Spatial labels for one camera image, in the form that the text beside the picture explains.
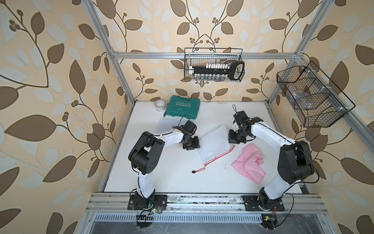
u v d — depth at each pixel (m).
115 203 0.76
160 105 1.18
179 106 1.12
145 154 0.50
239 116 0.75
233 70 0.85
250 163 0.83
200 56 0.91
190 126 0.78
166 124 1.09
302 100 0.70
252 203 0.74
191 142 0.82
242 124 0.67
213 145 0.90
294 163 0.46
